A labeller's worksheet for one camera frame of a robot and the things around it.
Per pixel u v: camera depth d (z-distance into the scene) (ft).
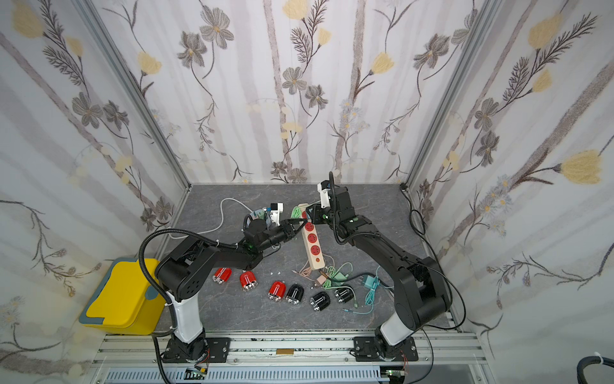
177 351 2.50
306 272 2.96
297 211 2.82
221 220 3.49
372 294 2.70
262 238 2.46
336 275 2.89
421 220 3.65
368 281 2.85
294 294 2.74
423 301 1.45
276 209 2.75
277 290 2.75
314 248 2.74
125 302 2.32
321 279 2.81
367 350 2.40
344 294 2.75
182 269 1.69
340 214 2.16
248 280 2.82
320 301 2.69
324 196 2.51
